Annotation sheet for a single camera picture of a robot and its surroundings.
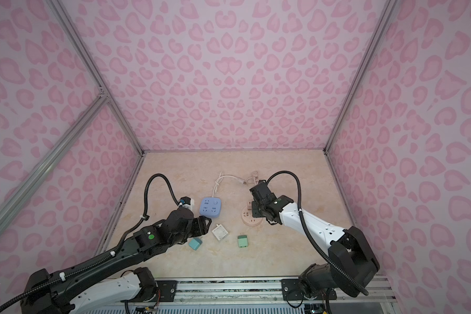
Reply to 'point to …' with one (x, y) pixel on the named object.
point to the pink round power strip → (247, 217)
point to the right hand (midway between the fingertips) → (256, 207)
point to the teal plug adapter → (195, 243)
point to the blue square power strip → (210, 207)
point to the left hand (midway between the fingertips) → (210, 225)
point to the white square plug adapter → (219, 232)
